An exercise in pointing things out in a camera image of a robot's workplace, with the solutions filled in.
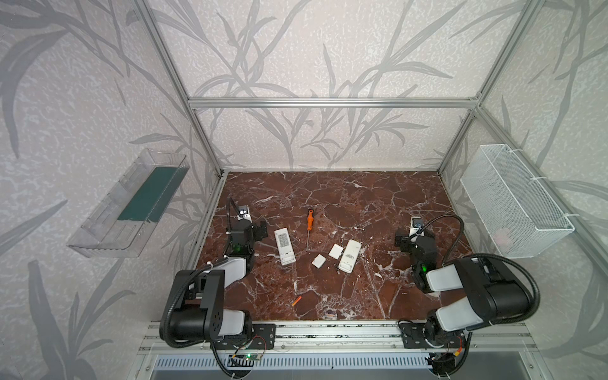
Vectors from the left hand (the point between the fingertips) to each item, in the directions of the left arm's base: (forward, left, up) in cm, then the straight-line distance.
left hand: (251, 212), depth 92 cm
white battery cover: (-15, -27, -10) cm, 33 cm away
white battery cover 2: (-12, -33, -9) cm, 37 cm away
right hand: (-2, -64, -2) cm, 64 cm away
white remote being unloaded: (-14, -39, -9) cm, 42 cm away
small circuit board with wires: (-46, -7, -9) cm, 47 cm away
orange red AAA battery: (-30, -19, -9) cm, 37 cm away
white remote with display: (-10, -13, -10) cm, 19 cm away
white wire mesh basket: (-16, -81, +25) cm, 86 cm away
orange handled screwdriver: (-1, -23, -9) cm, 24 cm away
